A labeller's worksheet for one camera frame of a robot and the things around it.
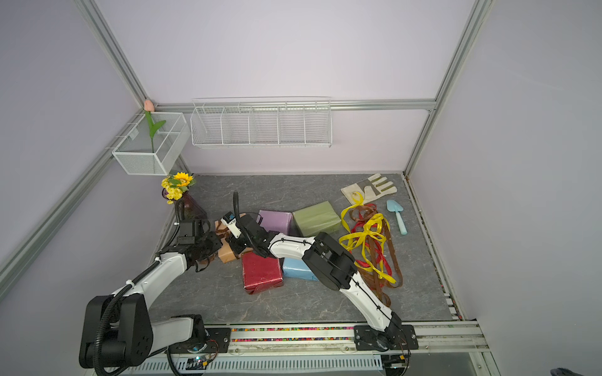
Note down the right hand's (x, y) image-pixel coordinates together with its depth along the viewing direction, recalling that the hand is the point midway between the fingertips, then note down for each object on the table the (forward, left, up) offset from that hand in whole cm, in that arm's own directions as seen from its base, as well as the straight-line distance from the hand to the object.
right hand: (226, 237), depth 90 cm
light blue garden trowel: (+18, -70, -5) cm, 73 cm away
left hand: (-2, +2, -1) cm, 3 cm away
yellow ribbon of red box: (+23, -56, -7) cm, 61 cm away
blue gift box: (-13, -28, 0) cm, 31 cm away
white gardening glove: (+31, -65, -7) cm, 72 cm away
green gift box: (+9, -36, -1) cm, 37 cm away
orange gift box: (-6, -1, -1) cm, 6 cm away
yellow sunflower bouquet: (+12, +16, +17) cm, 26 cm away
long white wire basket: (+42, -13, +23) cm, 50 cm away
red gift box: (-15, -15, 0) cm, 21 cm away
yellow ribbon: (+2, -58, -6) cm, 59 cm away
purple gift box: (+6, -20, +1) cm, 21 cm away
